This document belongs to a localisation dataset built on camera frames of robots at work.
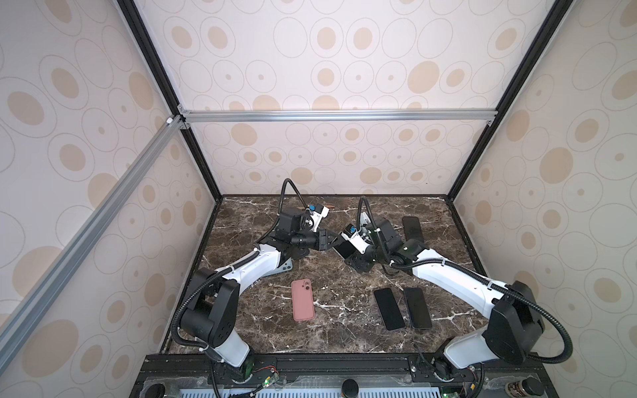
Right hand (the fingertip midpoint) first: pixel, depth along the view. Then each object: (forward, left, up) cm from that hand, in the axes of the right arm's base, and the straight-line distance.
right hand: (354, 251), depth 84 cm
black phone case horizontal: (+20, -28, -14) cm, 37 cm away
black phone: (-3, +4, +7) cm, 9 cm away
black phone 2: (-14, -12, -14) cm, 24 cm away
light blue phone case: (+2, +25, -14) cm, 29 cm away
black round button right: (-38, -42, -5) cm, 57 cm away
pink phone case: (-11, +18, -14) cm, 26 cm away
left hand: (0, +3, +8) cm, 8 cm away
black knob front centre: (-38, +4, -4) cm, 38 cm away
